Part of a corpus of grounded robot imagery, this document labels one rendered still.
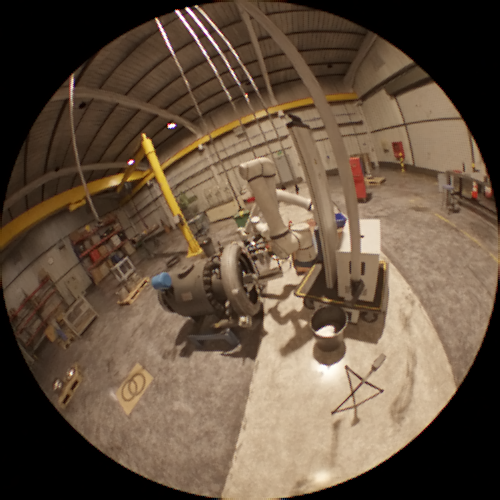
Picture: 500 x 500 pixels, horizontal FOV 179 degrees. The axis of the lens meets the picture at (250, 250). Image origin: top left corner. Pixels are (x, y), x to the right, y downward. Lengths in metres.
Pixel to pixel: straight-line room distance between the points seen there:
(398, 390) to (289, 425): 0.89
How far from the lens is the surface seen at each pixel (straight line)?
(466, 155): 8.42
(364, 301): 1.50
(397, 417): 1.62
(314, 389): 1.52
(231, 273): 1.29
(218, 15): 8.31
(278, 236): 1.11
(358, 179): 4.69
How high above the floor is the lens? 1.50
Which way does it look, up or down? 24 degrees down
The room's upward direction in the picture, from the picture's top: 23 degrees counter-clockwise
